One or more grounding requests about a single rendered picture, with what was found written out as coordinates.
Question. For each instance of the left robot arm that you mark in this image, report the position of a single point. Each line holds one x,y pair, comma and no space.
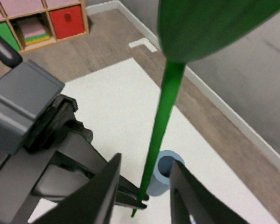
28,94

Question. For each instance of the green flower stem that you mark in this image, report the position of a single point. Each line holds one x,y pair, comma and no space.
166,101

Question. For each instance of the blue-grey hollow cylinder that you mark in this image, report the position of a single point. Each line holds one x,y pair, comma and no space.
159,182

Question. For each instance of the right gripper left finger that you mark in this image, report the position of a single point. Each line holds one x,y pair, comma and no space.
94,203

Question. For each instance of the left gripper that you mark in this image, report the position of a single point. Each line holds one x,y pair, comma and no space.
54,173

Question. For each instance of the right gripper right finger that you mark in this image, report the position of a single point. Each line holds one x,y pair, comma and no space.
188,197

